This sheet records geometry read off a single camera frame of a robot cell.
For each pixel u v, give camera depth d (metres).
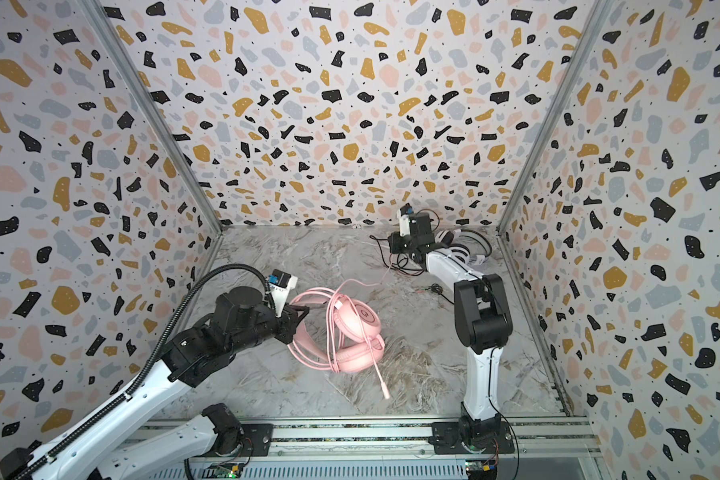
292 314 0.60
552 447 0.74
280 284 0.59
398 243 0.89
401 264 1.10
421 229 0.78
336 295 0.62
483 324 0.55
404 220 0.90
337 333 0.58
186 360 0.46
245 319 0.52
